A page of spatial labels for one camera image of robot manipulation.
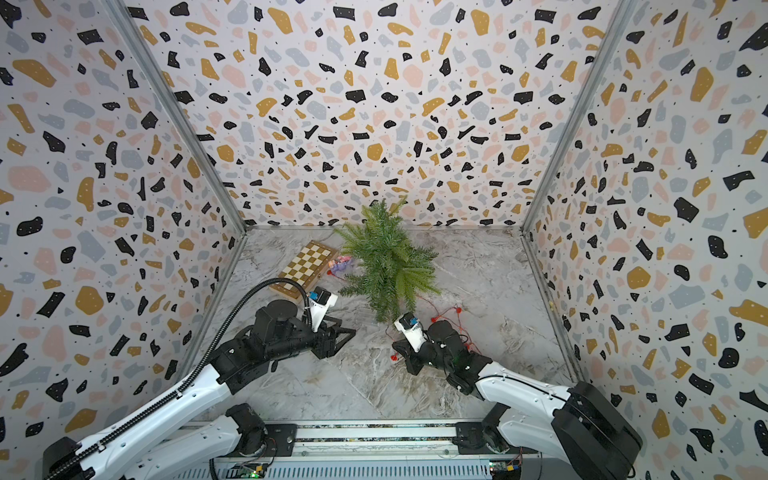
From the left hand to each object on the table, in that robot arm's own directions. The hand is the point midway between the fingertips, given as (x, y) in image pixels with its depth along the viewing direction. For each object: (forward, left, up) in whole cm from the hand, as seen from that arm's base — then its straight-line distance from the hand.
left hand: (351, 327), depth 72 cm
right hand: (0, -11, -11) cm, 16 cm away
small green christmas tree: (+12, -10, +8) cm, 17 cm away
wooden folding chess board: (+32, +21, -18) cm, 43 cm away
